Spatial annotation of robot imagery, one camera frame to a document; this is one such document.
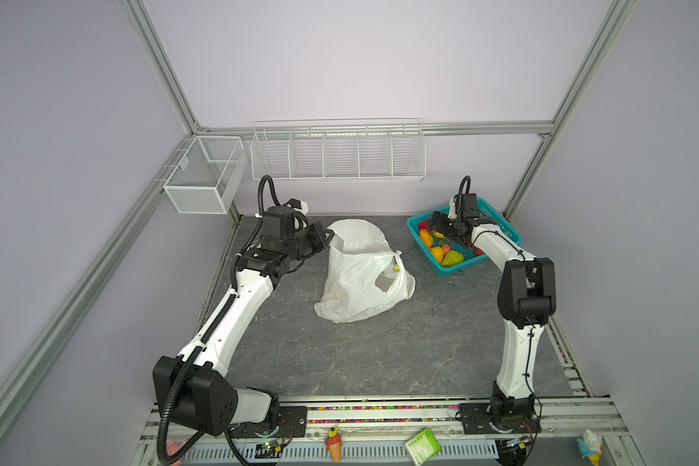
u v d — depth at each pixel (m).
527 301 0.56
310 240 0.68
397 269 0.68
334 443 0.69
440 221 0.92
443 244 1.06
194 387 0.39
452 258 1.01
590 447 0.68
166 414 0.35
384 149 1.06
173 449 0.68
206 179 0.96
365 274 0.70
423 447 0.69
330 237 0.76
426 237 1.05
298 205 0.71
